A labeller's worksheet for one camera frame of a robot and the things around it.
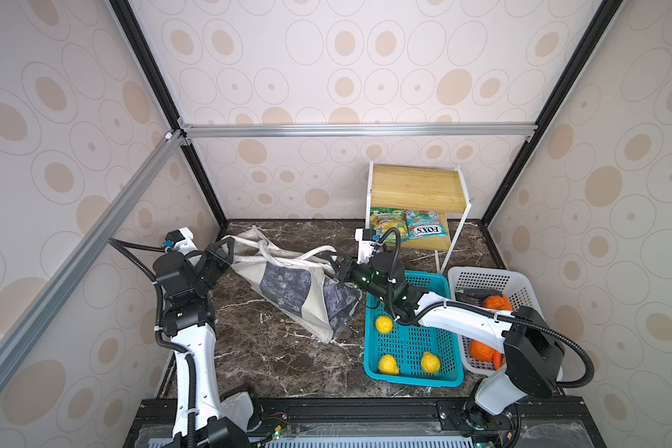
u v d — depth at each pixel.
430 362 0.79
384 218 0.95
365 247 0.69
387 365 0.78
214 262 0.63
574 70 0.77
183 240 0.62
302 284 0.82
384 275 0.58
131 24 0.69
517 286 0.92
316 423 0.73
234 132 0.90
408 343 0.87
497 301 0.89
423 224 0.94
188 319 0.51
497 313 0.48
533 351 0.44
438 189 0.85
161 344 0.49
